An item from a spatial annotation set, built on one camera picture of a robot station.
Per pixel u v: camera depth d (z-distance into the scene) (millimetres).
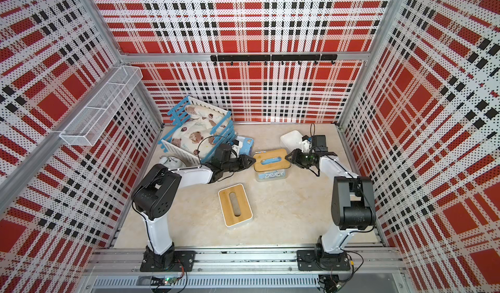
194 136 1037
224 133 1020
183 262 734
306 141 866
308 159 796
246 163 859
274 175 916
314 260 718
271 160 948
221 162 764
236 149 884
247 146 1033
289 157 904
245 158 862
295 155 853
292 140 1142
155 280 720
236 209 826
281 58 891
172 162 891
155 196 507
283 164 907
